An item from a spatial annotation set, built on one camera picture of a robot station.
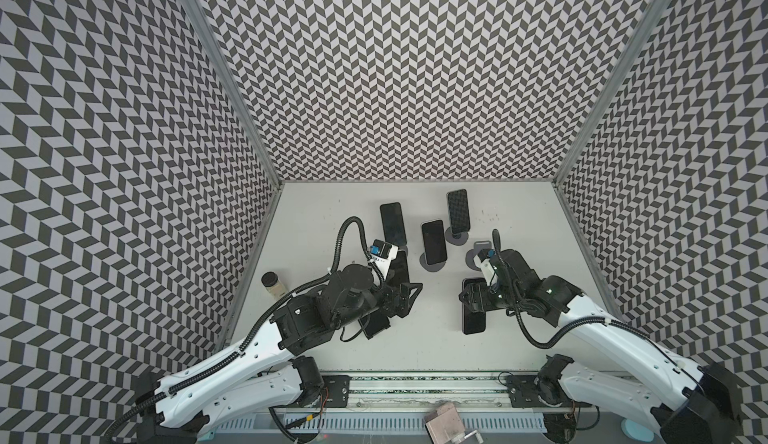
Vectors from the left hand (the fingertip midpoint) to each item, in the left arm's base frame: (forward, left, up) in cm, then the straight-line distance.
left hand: (407, 284), depth 66 cm
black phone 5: (-3, +9, -19) cm, 21 cm away
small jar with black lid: (+7, +37, -13) cm, 40 cm away
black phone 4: (+4, +2, -1) cm, 5 cm away
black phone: (+26, +4, -13) cm, 29 cm away
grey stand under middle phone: (+16, -8, -23) cm, 29 cm away
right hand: (0, -17, -14) cm, 22 cm away
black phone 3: (-3, -17, -17) cm, 24 cm away
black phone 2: (+30, -17, -11) cm, 36 cm away
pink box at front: (-25, -8, -18) cm, 32 cm away
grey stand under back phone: (+27, -18, -25) cm, 41 cm away
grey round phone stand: (+20, -22, -22) cm, 37 cm away
